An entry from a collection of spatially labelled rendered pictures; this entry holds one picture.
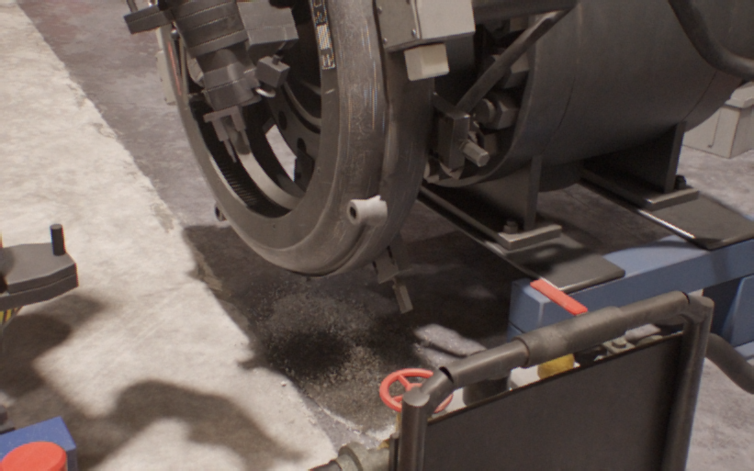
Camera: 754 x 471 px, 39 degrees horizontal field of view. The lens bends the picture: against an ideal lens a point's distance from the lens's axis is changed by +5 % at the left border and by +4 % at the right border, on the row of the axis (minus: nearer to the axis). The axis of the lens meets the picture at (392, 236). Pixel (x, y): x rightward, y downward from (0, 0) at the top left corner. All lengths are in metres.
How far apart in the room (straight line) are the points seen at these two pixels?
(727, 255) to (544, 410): 0.98
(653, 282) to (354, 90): 0.73
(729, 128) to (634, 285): 1.28
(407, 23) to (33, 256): 0.61
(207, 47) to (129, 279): 1.08
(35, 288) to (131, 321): 1.28
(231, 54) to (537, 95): 0.59
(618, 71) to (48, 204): 1.44
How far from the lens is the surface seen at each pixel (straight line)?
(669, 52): 1.85
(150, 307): 2.16
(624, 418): 1.17
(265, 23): 1.50
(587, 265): 1.81
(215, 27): 1.26
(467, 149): 1.41
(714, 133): 3.08
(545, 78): 1.67
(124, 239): 2.44
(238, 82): 1.26
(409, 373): 1.04
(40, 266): 0.86
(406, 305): 1.65
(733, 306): 2.09
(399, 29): 1.33
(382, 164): 1.44
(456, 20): 1.32
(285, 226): 1.66
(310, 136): 1.80
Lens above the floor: 1.09
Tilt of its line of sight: 27 degrees down
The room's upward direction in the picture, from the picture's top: 2 degrees clockwise
